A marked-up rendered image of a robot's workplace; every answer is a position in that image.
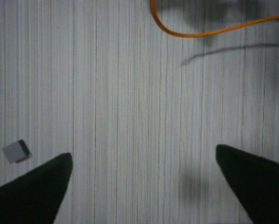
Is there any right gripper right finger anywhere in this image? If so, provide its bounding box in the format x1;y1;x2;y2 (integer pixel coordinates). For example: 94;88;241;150
215;144;279;224

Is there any orange cable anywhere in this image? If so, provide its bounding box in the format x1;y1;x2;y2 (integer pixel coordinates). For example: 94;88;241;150
150;0;279;38

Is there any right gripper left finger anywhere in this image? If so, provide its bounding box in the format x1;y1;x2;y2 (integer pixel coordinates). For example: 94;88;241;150
0;153;73;224

